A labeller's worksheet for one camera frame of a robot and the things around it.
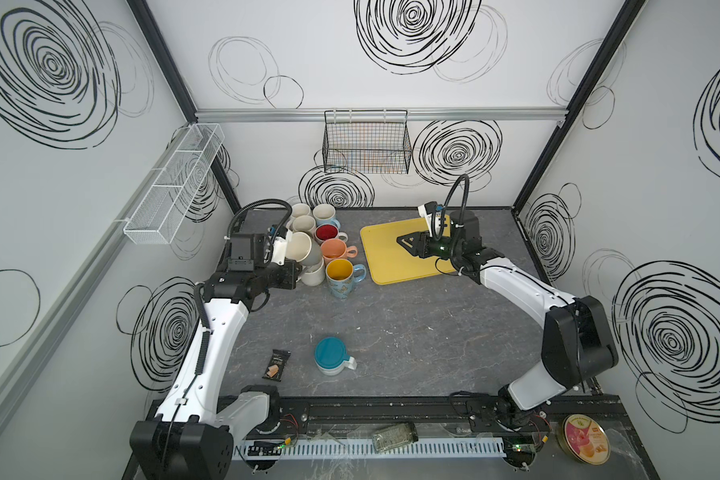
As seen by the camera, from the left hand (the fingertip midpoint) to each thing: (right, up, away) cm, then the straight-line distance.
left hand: (299, 265), depth 76 cm
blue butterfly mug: (+10, -4, +17) cm, 20 cm away
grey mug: (+1, +4, +1) cm, 5 cm away
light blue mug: (+6, +13, +29) cm, 32 cm away
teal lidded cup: (+8, -24, +1) cm, 25 cm away
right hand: (+26, +7, +6) cm, 28 cm away
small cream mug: (+4, +9, +29) cm, 30 cm away
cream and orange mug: (+7, +3, +24) cm, 26 cm away
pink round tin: (+68, -39, -8) cm, 79 cm away
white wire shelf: (-33, +13, -4) cm, 36 cm away
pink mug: (-5, +12, +29) cm, 32 cm away
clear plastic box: (+26, -38, -8) cm, 47 cm away
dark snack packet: (-7, -28, +5) cm, 29 cm away
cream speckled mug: (+1, -4, +15) cm, 16 cm away
